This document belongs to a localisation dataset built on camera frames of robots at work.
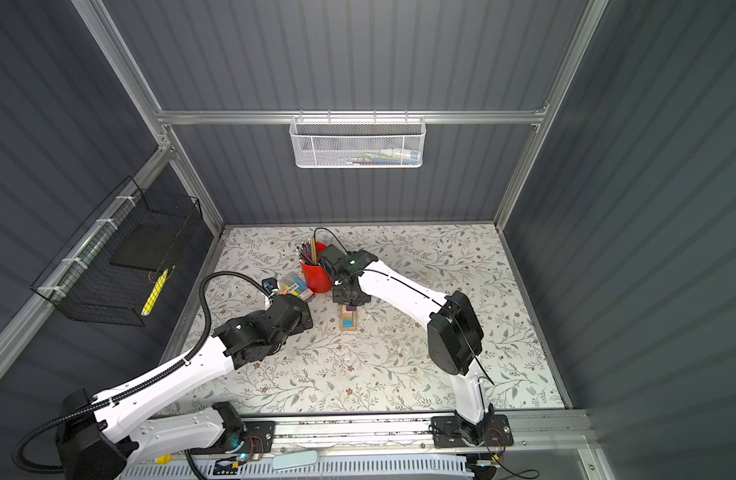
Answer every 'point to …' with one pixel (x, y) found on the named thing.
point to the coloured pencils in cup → (307, 252)
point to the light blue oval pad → (295, 459)
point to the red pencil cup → (317, 279)
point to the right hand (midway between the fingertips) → (348, 301)
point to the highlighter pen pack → (298, 288)
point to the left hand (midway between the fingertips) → (294, 312)
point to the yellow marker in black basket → (155, 293)
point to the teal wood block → (348, 323)
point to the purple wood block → (351, 308)
